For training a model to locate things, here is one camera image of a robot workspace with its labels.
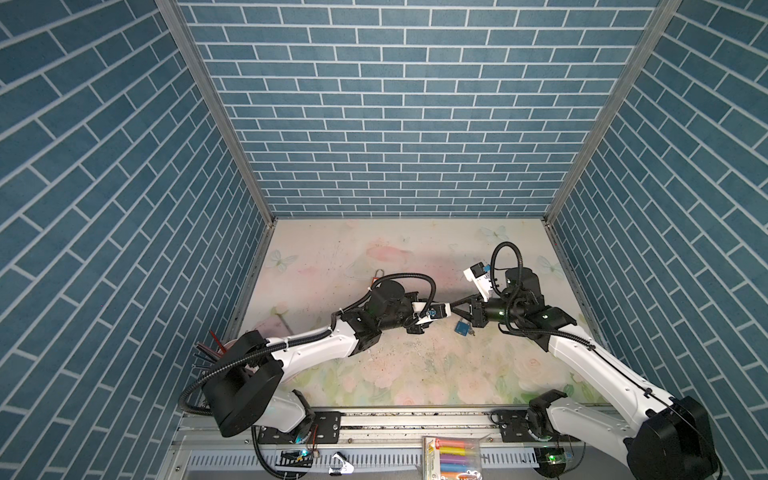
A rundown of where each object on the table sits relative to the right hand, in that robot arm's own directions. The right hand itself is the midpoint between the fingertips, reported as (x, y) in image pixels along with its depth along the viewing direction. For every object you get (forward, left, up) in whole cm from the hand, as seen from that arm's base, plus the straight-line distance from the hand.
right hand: (448, 305), depth 76 cm
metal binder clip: (-34, +24, -18) cm, 46 cm away
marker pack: (-31, -2, -17) cm, 35 cm away
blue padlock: (+3, -6, -18) cm, 19 cm away
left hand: (+1, +2, -1) cm, 2 cm away
